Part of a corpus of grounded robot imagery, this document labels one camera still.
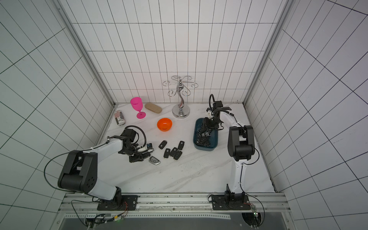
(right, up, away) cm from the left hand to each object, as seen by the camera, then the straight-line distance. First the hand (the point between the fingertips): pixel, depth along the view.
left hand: (138, 157), depth 89 cm
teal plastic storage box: (+50, +10, +8) cm, 52 cm away
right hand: (+46, +21, +9) cm, 51 cm away
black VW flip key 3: (+23, +3, +2) cm, 23 cm away
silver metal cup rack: (+26, +31, +24) cm, 47 cm away
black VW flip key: (+15, +7, +5) cm, 17 cm away
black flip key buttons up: (+26, +2, 0) cm, 26 cm away
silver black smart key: (+11, -1, -2) cm, 11 cm away
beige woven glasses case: (+4, +33, +25) cm, 42 cm away
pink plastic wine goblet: (-4, +35, +9) cm, 36 cm away
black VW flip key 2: (+18, +3, +2) cm, 18 cm away
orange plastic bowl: (+15, +20, +14) cm, 29 cm away
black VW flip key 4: (+28, +7, +5) cm, 29 cm away
